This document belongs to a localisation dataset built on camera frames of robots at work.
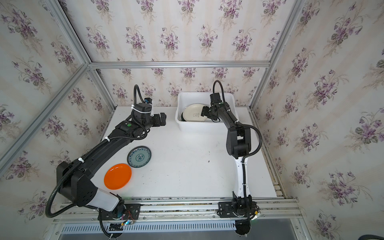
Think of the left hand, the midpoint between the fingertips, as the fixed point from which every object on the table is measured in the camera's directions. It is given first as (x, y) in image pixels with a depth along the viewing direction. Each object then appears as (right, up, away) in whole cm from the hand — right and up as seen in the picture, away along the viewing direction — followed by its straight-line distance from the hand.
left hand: (158, 114), depth 81 cm
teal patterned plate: (-15, -27, +11) cm, 33 cm away
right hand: (+28, 0, +22) cm, 35 cm away
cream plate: (+19, +2, +27) cm, 33 cm away
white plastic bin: (+12, +13, +29) cm, 34 cm away
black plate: (+12, -2, +23) cm, 26 cm away
